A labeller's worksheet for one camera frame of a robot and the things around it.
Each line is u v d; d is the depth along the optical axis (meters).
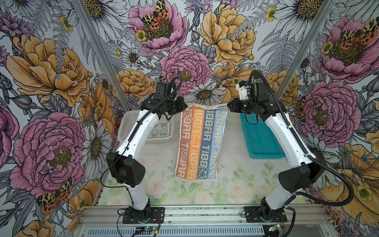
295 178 0.44
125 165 0.45
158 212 0.76
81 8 0.71
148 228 0.71
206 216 0.76
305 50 0.87
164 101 0.54
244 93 0.68
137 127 0.50
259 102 0.56
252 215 0.74
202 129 0.85
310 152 0.46
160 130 1.05
